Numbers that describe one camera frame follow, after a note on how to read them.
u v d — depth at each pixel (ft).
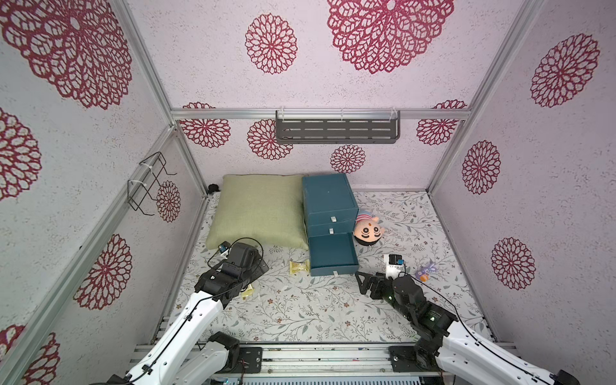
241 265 1.89
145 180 2.51
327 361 2.45
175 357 1.36
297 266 3.03
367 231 3.15
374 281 2.31
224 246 2.24
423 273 2.94
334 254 3.05
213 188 4.02
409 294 1.92
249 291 2.86
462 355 1.72
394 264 2.28
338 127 3.15
